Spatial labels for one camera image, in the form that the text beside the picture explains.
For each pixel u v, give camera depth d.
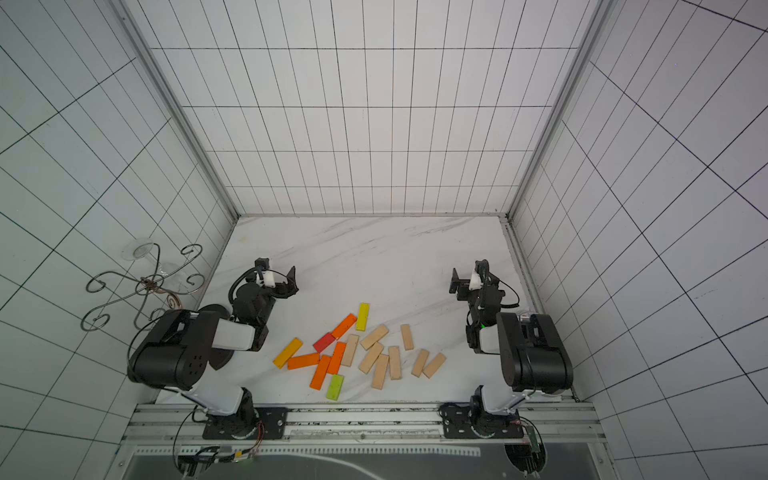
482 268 0.75
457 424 0.73
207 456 0.70
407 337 0.88
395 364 0.82
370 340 0.88
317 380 0.80
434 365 0.83
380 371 0.81
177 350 0.46
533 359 0.44
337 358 0.83
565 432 0.73
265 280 0.78
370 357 0.84
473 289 0.81
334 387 0.78
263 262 0.78
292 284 0.86
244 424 0.66
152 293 0.64
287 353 0.84
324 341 0.87
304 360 0.84
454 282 0.84
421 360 0.83
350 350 0.84
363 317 0.92
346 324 0.90
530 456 0.67
